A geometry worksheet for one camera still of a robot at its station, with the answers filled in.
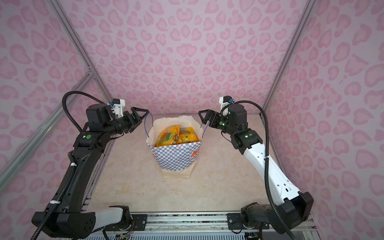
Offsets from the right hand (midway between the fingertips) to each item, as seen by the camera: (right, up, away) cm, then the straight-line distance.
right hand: (205, 113), depth 68 cm
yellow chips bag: (-19, -11, +15) cm, 27 cm away
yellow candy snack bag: (-9, -11, +17) cm, 22 cm away
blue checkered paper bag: (-15, -24, +8) cm, 29 cm away
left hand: (-27, 0, -1) cm, 27 cm away
